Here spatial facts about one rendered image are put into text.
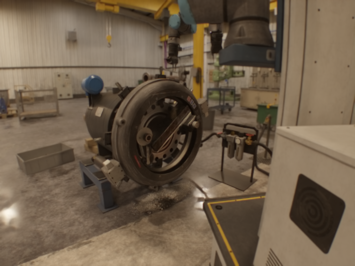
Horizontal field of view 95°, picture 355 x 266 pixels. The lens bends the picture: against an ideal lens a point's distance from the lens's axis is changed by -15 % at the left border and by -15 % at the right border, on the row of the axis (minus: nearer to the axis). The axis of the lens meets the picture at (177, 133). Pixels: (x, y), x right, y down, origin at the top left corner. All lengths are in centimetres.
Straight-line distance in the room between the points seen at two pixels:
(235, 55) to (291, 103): 24
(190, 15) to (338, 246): 80
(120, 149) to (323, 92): 99
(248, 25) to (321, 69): 28
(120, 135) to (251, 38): 80
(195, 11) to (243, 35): 20
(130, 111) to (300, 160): 88
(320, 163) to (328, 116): 39
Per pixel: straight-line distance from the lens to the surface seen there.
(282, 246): 61
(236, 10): 78
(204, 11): 79
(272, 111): 437
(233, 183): 196
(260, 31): 74
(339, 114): 85
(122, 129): 110
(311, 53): 73
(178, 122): 130
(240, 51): 70
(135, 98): 112
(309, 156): 47
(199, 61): 496
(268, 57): 75
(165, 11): 774
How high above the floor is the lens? 94
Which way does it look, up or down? 14 degrees down
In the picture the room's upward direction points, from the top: straight up
